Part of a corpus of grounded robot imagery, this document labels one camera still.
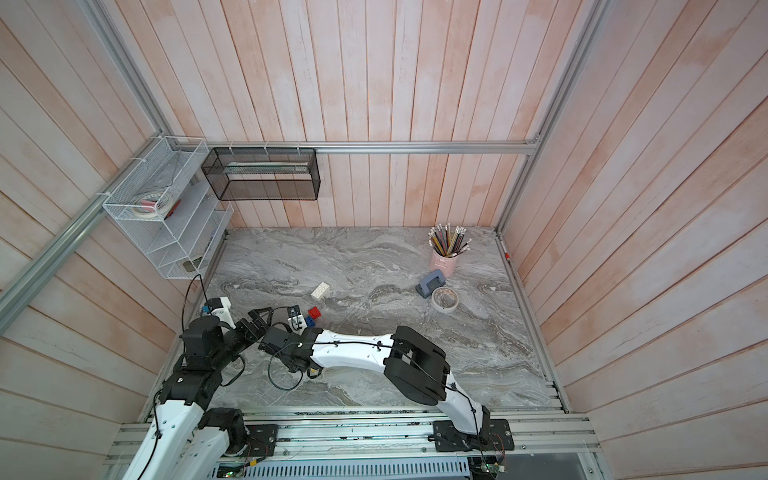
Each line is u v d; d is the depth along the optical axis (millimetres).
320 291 1008
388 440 747
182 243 782
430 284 1004
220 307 696
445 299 1008
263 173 901
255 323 700
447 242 1019
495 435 727
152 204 733
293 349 606
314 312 955
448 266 1010
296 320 746
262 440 741
